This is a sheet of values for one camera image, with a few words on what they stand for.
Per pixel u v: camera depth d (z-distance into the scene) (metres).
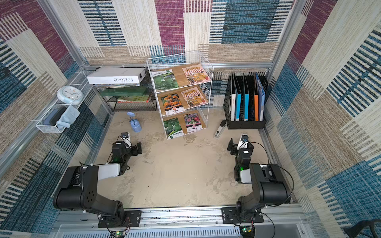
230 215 0.73
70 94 0.75
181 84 0.75
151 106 1.08
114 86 0.79
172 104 0.89
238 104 0.92
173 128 1.06
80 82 0.88
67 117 0.68
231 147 0.82
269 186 0.45
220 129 1.04
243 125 1.04
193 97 0.92
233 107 0.94
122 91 0.94
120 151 0.73
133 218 0.73
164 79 0.77
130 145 0.81
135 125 1.02
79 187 0.45
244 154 0.70
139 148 0.87
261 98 0.87
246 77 0.97
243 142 0.77
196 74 0.81
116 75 0.79
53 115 0.65
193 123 1.11
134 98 1.01
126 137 0.82
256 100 0.91
